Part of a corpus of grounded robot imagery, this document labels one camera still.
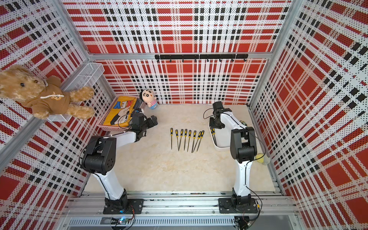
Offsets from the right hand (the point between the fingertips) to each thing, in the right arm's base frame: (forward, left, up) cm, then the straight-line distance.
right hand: (216, 124), depth 100 cm
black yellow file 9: (-2, +2, -6) cm, 7 cm away
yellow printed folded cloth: (+12, +71, +1) cm, 72 cm away
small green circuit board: (-55, +51, -4) cm, 75 cm away
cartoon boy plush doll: (+22, +51, +8) cm, 56 cm away
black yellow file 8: (-6, +11, -7) cm, 14 cm away
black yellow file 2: (-4, +29, -6) cm, 29 cm away
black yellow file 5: (-6, +19, -7) cm, 21 cm away
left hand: (+4, +45, +3) cm, 45 cm away
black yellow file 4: (-5, +22, -7) cm, 24 cm away
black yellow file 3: (-5, +25, -6) cm, 27 cm away
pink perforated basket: (+22, +58, 0) cm, 61 cm away
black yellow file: (-4, +32, -6) cm, 33 cm away
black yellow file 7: (-5, +12, -6) cm, 14 cm away
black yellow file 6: (-6, +16, -7) cm, 19 cm away
